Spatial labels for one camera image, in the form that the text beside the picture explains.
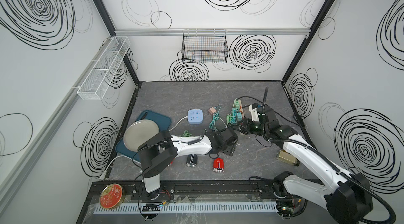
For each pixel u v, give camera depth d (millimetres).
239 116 919
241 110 991
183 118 987
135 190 724
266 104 1069
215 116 991
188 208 963
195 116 972
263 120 608
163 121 970
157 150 510
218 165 787
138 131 916
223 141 651
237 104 989
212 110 1018
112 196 694
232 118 950
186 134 913
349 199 380
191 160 807
